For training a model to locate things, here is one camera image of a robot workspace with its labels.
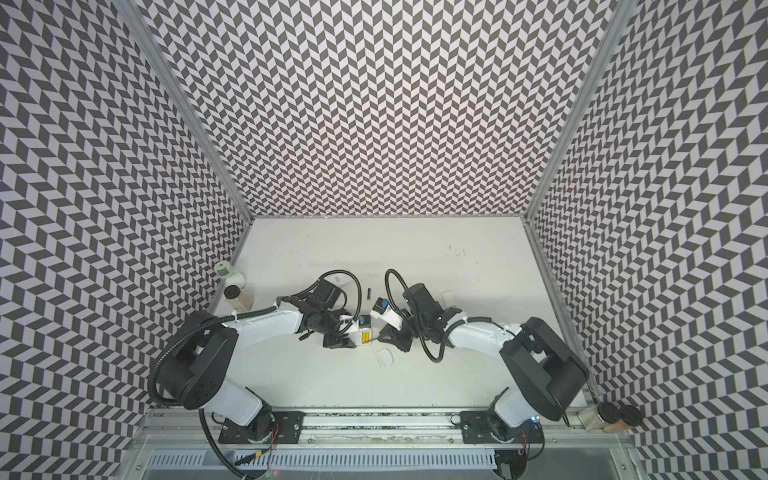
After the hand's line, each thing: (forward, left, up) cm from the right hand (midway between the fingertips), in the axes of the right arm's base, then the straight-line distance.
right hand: (383, 343), depth 83 cm
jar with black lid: (+12, +43, +6) cm, 45 cm away
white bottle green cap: (+20, +48, +6) cm, 53 cm away
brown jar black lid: (-19, -60, 0) cm, 62 cm away
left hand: (+5, +10, -4) cm, 12 cm away
